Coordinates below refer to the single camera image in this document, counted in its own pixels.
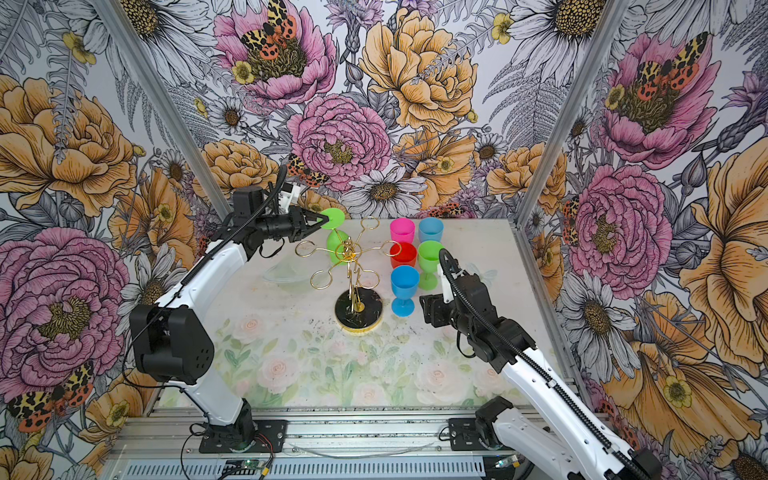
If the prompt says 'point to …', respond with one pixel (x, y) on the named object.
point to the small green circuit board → (251, 463)
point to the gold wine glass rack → (359, 308)
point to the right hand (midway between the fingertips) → (433, 306)
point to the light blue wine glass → (430, 229)
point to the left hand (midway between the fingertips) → (328, 227)
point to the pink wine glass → (402, 230)
